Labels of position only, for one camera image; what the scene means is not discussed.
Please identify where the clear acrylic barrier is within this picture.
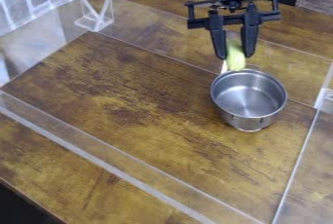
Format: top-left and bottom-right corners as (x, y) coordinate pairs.
(313, 62), (333, 115)
(0, 90), (262, 224)

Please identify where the yellow-green toy mushroom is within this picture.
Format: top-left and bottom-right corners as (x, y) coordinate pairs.
(226, 41), (246, 71)

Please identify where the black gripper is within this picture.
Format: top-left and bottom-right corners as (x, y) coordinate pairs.
(186, 0), (281, 60)

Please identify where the clear acrylic triangle stand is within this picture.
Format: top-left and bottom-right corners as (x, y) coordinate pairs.
(74, 0), (115, 32)

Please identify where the clear acrylic front barrier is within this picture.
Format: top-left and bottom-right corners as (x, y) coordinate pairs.
(0, 90), (262, 224)

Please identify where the clear acrylic right barrier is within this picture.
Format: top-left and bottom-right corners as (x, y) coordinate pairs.
(313, 62), (333, 115)

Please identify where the silver metal pot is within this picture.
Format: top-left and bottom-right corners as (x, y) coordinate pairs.
(211, 69), (289, 131)

